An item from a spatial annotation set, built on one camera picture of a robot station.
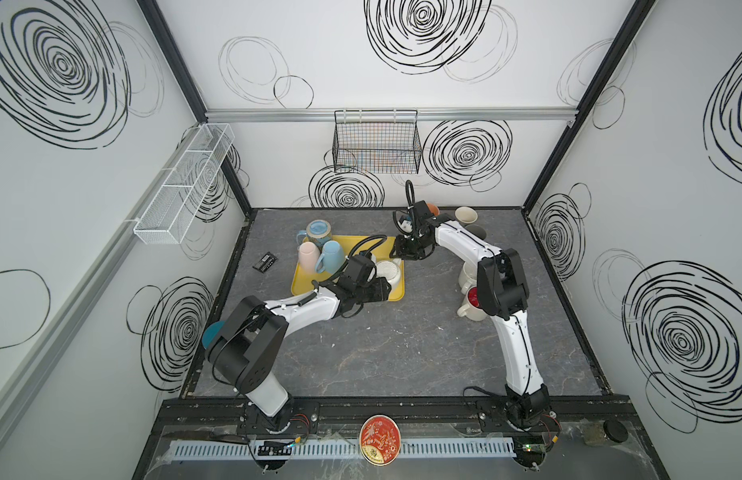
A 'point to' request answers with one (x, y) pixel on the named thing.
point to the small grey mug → (466, 214)
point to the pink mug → (308, 256)
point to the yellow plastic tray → (375, 247)
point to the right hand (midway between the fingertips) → (389, 255)
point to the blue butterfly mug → (317, 231)
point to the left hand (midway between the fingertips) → (389, 287)
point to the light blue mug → (331, 258)
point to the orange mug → (434, 209)
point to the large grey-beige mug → (476, 230)
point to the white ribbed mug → (389, 269)
